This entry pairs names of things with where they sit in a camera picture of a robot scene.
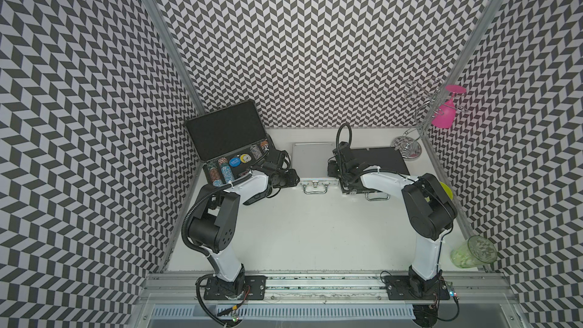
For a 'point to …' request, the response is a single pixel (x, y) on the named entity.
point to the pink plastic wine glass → (445, 116)
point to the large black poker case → (228, 142)
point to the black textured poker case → (389, 158)
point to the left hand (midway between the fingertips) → (297, 181)
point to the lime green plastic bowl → (447, 190)
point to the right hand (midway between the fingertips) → (331, 170)
